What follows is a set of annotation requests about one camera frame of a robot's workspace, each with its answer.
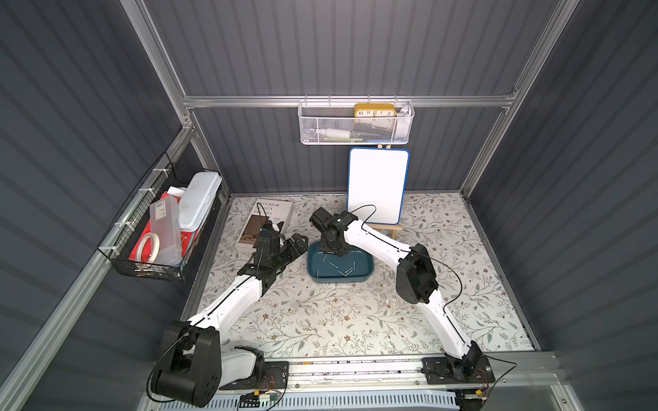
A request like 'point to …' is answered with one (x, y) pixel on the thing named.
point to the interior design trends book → (263, 211)
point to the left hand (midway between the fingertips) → (302, 244)
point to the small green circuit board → (252, 400)
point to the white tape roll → (155, 247)
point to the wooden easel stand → (387, 227)
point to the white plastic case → (196, 199)
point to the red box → (187, 239)
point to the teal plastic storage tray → (355, 265)
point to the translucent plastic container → (164, 218)
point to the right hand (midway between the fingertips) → (333, 246)
